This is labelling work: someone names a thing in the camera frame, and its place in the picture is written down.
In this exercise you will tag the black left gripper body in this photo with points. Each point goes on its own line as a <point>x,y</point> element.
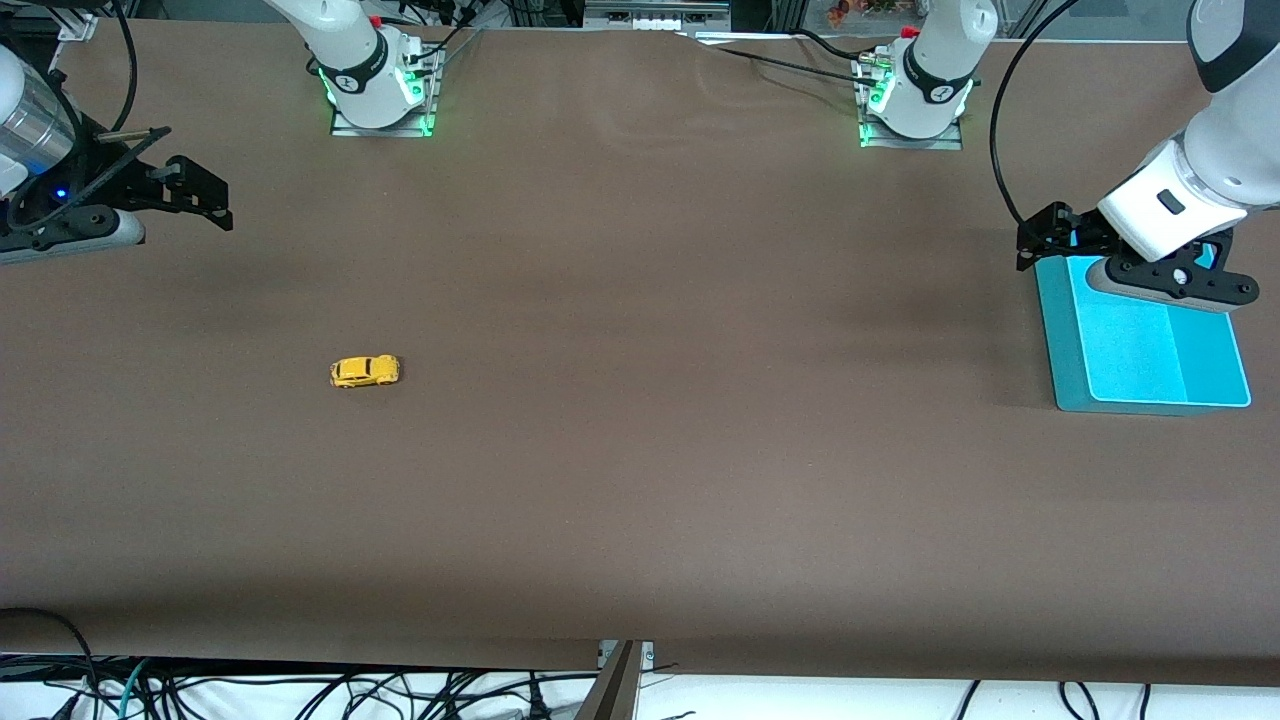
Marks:
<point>1075,236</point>

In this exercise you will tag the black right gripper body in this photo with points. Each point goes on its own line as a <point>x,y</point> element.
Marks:
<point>110,172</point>

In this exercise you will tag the yellow beetle toy car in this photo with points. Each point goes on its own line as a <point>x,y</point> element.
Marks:
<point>362,372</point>

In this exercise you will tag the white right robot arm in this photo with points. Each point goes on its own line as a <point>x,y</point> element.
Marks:
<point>350,50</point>

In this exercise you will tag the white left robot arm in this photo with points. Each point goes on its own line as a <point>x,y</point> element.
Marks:
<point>1215,165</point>

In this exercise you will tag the teal plastic bin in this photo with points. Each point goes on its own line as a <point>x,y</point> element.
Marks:
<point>1140,350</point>

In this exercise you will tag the brown table cover sheet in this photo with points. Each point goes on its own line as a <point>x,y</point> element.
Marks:
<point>640,400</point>

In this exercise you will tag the grey power strip white plugs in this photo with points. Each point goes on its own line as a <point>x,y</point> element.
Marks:
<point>655,20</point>

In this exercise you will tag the metal table leg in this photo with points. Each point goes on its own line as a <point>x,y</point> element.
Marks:
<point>612,690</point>

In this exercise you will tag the white frame corner bracket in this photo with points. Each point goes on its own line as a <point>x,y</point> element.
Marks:
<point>78,25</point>

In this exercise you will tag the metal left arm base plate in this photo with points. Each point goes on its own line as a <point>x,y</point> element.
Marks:
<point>910,144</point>

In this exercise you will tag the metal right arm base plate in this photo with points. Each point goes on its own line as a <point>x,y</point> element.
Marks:
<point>380,132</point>

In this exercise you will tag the aluminium frame post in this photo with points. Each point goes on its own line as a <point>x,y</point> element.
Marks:
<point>790,12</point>

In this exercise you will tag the small metal table bracket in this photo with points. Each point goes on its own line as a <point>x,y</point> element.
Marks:
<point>648,655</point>

